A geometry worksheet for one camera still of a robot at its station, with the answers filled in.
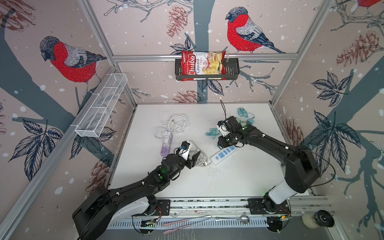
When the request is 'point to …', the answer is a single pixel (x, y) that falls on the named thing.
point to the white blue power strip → (222, 154)
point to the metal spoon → (244, 219)
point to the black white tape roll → (320, 218)
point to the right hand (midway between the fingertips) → (218, 145)
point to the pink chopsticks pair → (174, 229)
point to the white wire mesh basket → (90, 123)
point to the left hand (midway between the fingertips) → (195, 149)
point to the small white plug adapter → (167, 137)
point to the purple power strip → (165, 150)
